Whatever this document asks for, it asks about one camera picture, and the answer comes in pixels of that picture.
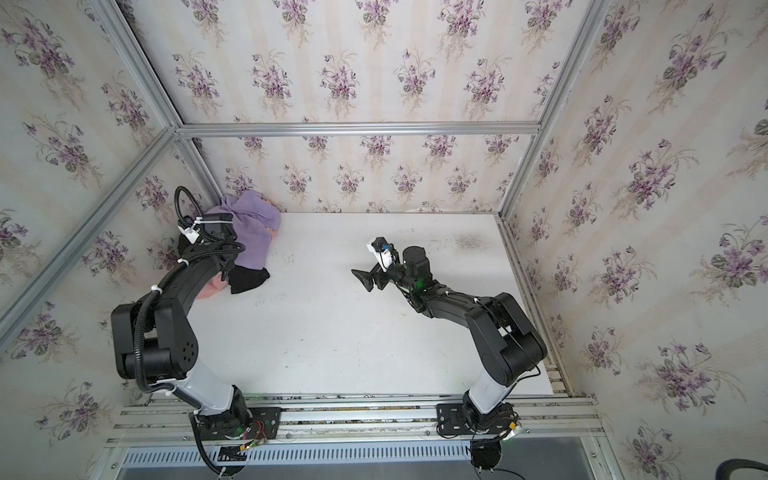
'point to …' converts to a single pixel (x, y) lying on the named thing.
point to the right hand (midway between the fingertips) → (362, 260)
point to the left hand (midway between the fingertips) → (202, 248)
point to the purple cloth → (256, 219)
